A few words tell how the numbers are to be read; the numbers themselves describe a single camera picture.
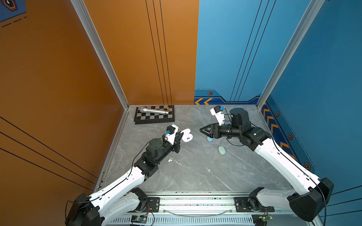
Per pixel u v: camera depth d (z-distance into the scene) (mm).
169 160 891
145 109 1091
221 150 915
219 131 603
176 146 644
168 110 1094
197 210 724
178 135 718
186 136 725
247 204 730
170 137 623
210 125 614
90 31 772
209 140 965
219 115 633
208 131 660
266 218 696
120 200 563
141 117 1085
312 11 710
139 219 718
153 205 734
